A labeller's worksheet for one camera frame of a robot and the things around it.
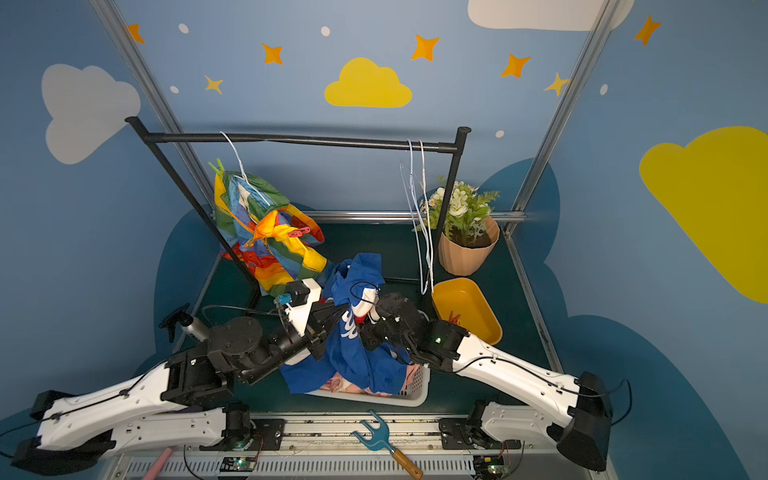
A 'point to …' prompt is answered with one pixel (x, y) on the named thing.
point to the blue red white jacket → (346, 361)
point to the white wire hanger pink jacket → (426, 212)
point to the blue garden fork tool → (378, 442)
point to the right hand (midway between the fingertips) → (361, 315)
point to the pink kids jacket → (335, 384)
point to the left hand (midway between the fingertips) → (350, 306)
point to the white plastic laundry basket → (414, 394)
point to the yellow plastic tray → (463, 302)
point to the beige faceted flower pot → (464, 261)
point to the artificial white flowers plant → (470, 208)
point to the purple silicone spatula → (153, 471)
